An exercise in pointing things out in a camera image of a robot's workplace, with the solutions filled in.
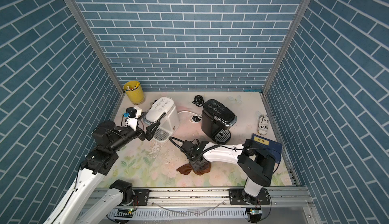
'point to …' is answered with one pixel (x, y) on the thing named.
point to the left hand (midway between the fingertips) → (156, 118)
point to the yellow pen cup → (133, 90)
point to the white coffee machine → (164, 110)
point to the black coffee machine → (216, 120)
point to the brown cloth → (187, 169)
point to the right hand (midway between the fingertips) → (197, 164)
